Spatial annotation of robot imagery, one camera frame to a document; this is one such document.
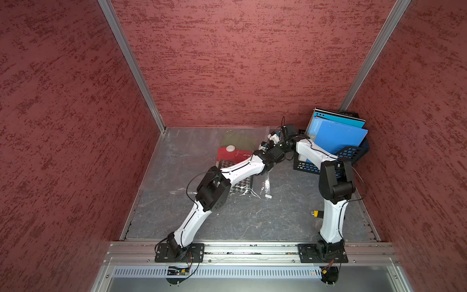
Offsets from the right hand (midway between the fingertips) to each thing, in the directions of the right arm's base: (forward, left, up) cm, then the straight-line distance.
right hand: (260, 155), depth 93 cm
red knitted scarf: (+4, +13, -6) cm, 15 cm away
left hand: (-4, +2, -4) cm, 6 cm away
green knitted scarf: (+17, +7, -7) cm, 20 cm away
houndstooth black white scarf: (-15, +10, -6) cm, 19 cm away
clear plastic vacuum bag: (+10, +45, -10) cm, 47 cm away
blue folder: (+1, -33, +13) cm, 36 cm away
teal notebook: (+9, -38, +17) cm, 42 cm away
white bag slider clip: (-19, -3, -8) cm, 21 cm away
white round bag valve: (+12, +17, -8) cm, 22 cm away
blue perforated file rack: (-6, -41, +8) cm, 42 cm away
